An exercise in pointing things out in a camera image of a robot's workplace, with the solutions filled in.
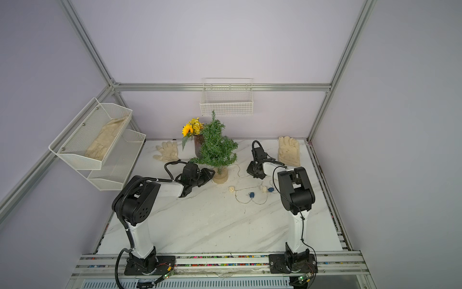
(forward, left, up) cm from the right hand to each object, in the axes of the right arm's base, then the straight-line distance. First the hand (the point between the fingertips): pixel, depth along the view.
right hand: (253, 173), depth 104 cm
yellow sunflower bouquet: (+12, +32, +25) cm, 42 cm away
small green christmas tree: (-7, +18, +28) cm, 34 cm away
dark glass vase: (+13, +31, +15) cm, 37 cm away
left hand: (-3, +23, +3) cm, 23 cm away
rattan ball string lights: (-11, -5, +2) cm, 12 cm away
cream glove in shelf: (-5, +69, +31) cm, 76 cm away
